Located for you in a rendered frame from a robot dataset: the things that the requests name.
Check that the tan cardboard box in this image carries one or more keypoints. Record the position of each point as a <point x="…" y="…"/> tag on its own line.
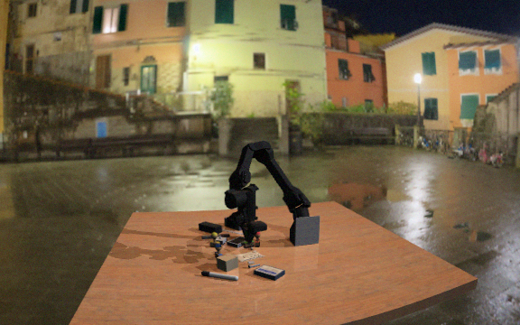
<point x="227" y="262"/>

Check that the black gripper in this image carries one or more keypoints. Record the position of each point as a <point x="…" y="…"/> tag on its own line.
<point x="251" y="227"/>

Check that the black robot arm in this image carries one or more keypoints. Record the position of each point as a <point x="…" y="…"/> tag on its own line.
<point x="238" y="196"/>

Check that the grey marker with black cap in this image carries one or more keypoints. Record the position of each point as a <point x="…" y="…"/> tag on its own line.
<point x="223" y="276"/>

